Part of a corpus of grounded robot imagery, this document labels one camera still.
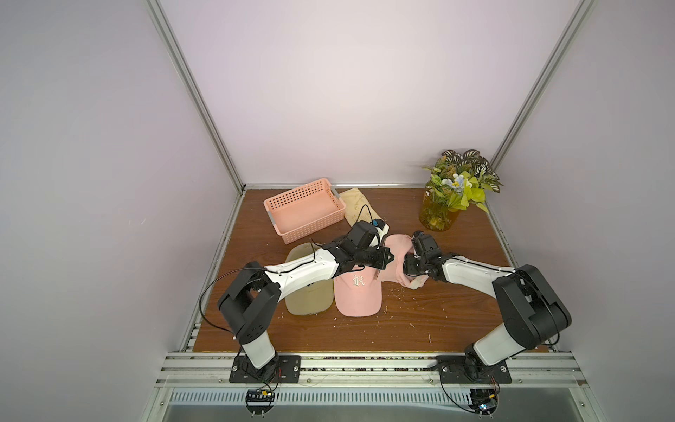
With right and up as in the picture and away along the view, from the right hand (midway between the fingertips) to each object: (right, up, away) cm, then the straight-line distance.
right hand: (413, 257), depth 94 cm
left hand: (-8, +2, -14) cm, 16 cm away
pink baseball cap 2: (-7, +6, -10) cm, 13 cm away
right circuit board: (+14, -35, -24) cm, 45 cm away
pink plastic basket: (-42, +17, +15) cm, 48 cm away
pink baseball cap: (-21, -10, -10) cm, 25 cm away
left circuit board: (-49, -36, -23) cm, 65 cm away
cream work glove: (-20, +19, +18) cm, 33 cm away
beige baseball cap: (-36, -12, -8) cm, 39 cm away
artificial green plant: (+15, +28, -5) cm, 32 cm away
